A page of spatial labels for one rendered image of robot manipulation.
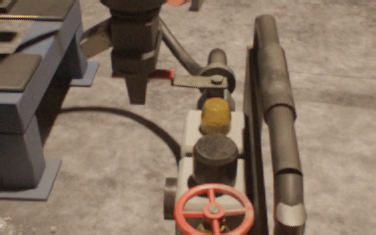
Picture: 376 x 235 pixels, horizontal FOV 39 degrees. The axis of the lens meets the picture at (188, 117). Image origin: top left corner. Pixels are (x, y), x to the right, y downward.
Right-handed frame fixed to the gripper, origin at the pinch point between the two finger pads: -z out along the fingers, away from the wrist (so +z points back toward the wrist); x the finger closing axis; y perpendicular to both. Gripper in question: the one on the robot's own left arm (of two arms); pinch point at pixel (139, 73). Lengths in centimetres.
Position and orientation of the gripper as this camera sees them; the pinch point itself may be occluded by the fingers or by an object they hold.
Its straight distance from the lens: 72.4
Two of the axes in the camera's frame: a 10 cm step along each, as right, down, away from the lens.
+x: 0.6, -5.8, 8.1
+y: -10.0, -0.3, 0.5
